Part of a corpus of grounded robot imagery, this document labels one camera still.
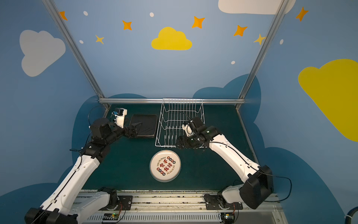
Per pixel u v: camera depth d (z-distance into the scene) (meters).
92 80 1.02
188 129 0.69
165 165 0.86
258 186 0.40
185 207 0.73
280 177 0.40
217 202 0.70
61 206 0.39
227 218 0.73
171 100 1.15
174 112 1.15
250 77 1.02
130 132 0.66
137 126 0.66
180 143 0.69
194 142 0.65
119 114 0.62
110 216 0.73
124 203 0.74
